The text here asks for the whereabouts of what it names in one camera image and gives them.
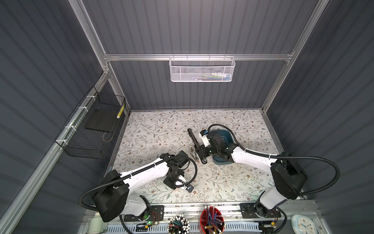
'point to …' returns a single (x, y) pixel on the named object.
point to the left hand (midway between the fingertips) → (177, 179)
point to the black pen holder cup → (178, 224)
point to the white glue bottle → (96, 224)
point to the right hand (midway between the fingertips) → (199, 150)
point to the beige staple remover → (192, 149)
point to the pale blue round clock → (302, 224)
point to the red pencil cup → (211, 221)
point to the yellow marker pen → (121, 109)
